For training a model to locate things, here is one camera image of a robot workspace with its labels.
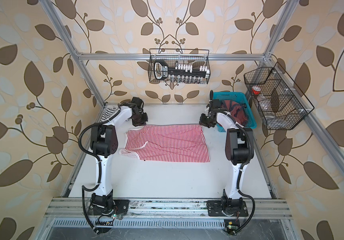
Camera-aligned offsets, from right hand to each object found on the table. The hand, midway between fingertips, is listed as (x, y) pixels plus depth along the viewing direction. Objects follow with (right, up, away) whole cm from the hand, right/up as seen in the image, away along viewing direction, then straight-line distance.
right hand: (201, 123), depth 99 cm
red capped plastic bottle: (+30, +20, -12) cm, 39 cm away
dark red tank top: (+27, +9, +8) cm, 30 cm away
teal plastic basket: (+33, +19, +15) cm, 41 cm away
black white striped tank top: (-69, +9, +13) cm, 71 cm away
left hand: (-37, +2, +2) cm, 37 cm away
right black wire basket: (+36, +11, -26) cm, 45 cm away
